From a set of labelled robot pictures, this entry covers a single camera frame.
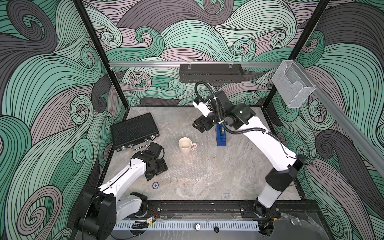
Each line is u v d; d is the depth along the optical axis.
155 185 0.81
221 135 0.97
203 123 0.61
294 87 0.76
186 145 0.92
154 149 0.67
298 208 0.74
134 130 0.98
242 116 0.47
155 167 0.70
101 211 0.39
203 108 0.61
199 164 0.88
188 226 0.63
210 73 1.01
